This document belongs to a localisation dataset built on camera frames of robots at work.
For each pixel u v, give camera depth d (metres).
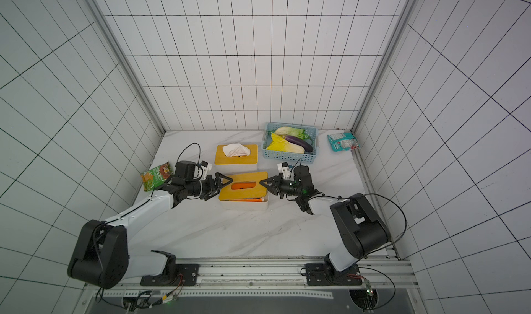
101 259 0.41
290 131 1.10
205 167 0.83
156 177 0.96
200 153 0.80
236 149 0.95
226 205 0.86
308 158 1.00
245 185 0.86
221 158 0.95
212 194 0.83
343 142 1.10
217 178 0.77
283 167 0.83
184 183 0.68
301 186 0.70
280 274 0.75
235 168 0.97
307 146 1.07
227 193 0.84
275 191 0.77
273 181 0.79
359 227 0.45
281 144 1.03
